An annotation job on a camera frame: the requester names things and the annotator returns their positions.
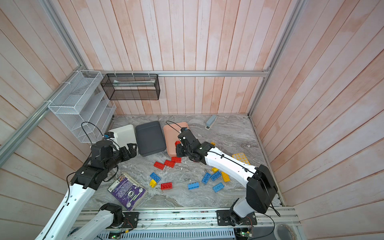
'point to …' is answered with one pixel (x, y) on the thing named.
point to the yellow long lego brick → (225, 176)
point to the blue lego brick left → (155, 177)
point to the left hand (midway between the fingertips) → (129, 150)
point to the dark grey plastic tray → (151, 138)
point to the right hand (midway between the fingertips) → (177, 148)
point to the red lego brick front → (167, 185)
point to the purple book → (127, 192)
